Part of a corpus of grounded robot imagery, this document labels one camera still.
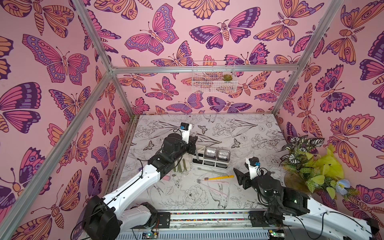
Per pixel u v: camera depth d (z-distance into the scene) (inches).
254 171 23.6
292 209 19.5
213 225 28.8
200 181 33.9
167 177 33.8
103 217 15.1
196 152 31.2
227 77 36.3
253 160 23.0
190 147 26.1
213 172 35.4
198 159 32.8
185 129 25.1
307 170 27.0
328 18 28.5
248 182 24.3
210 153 38.6
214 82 41.7
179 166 36.2
